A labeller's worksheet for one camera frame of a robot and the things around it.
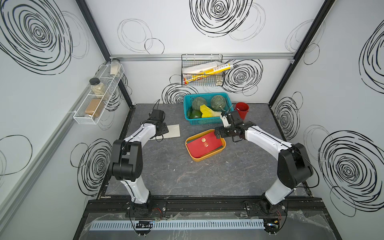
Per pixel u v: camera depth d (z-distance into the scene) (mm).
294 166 458
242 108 1022
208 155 867
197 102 1073
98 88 707
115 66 864
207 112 1039
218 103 1075
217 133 821
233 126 716
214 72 846
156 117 757
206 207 755
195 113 1057
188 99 1139
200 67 884
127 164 482
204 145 913
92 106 670
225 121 750
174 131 1029
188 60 920
